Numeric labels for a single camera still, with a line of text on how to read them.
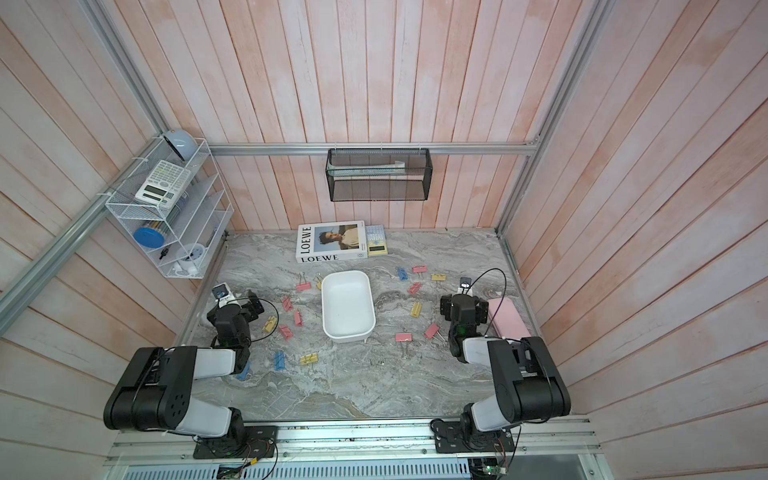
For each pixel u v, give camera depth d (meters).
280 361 0.86
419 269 1.07
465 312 0.71
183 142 0.83
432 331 0.92
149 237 0.76
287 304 0.98
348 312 0.97
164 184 0.76
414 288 1.02
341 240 1.13
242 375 0.84
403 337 0.91
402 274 1.07
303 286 1.04
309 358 0.86
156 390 0.46
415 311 0.95
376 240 1.17
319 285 1.02
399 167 0.89
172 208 0.74
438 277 1.04
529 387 0.44
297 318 0.94
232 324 0.70
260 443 0.73
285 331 0.91
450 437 0.73
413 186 1.09
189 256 0.90
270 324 0.93
